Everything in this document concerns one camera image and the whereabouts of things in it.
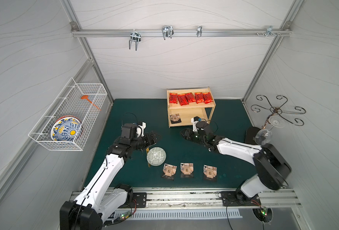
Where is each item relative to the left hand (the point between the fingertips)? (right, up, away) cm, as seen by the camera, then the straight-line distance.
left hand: (158, 139), depth 76 cm
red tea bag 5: (+30, +24, +14) cm, 41 cm away
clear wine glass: (+55, +2, -2) cm, 55 cm away
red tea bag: (+8, +24, +14) cm, 29 cm away
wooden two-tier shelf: (+31, +16, +35) cm, 50 cm away
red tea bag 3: (+19, +24, +15) cm, 34 cm away
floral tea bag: (+6, -20, +8) cm, 22 cm away
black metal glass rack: (+62, +16, -4) cm, 64 cm away
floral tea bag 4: (+30, -21, +8) cm, 38 cm away
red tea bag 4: (+25, +24, +15) cm, 38 cm away
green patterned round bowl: (-3, -13, +12) cm, 18 cm away
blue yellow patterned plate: (-39, +7, -14) cm, 42 cm away
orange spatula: (-41, +23, +2) cm, 47 cm away
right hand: (+13, +2, +10) cm, 17 cm away
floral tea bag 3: (+10, +10, +30) cm, 33 cm away
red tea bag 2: (+14, +23, +14) cm, 30 cm away
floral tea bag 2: (+16, -19, +8) cm, 26 cm away
